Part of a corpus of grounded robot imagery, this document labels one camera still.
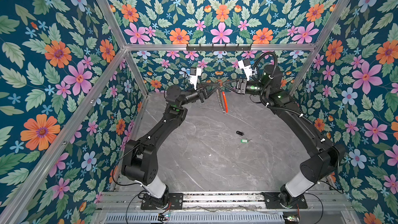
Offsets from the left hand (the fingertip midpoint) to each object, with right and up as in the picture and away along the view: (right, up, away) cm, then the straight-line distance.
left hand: (220, 84), depth 62 cm
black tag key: (+15, -26, +36) cm, 47 cm away
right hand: (+2, +1, +2) cm, 3 cm away
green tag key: (+18, -31, +32) cm, 48 cm away
